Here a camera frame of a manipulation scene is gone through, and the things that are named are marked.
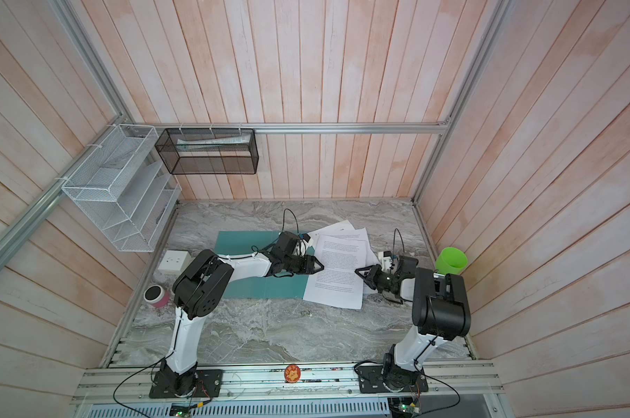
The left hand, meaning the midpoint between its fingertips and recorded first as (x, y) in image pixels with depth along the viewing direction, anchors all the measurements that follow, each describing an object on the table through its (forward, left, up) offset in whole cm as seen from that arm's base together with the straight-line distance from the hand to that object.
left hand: (320, 271), depth 95 cm
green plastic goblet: (-3, -42, +14) cm, 44 cm away
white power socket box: (+4, +54, +2) cm, 55 cm away
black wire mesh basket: (+44, +46, +22) cm, 67 cm away
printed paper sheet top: (-4, -7, -2) cm, 8 cm away
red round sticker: (-33, +9, -1) cm, 34 cm away
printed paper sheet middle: (+19, -17, -2) cm, 26 cm away
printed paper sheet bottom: (+23, -9, -2) cm, 25 cm away
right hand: (0, -14, 0) cm, 14 cm away
